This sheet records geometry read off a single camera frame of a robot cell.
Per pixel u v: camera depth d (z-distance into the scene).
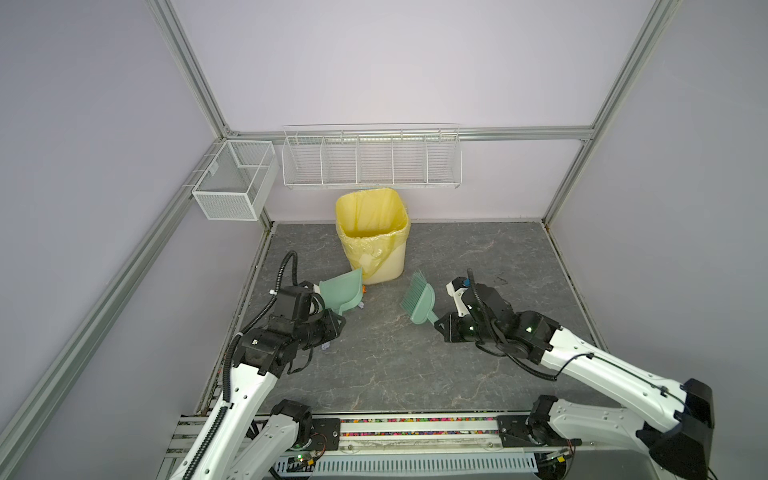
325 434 0.74
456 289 0.68
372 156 0.99
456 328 0.64
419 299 0.81
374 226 1.05
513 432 0.74
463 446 0.73
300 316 0.55
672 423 0.40
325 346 0.88
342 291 0.84
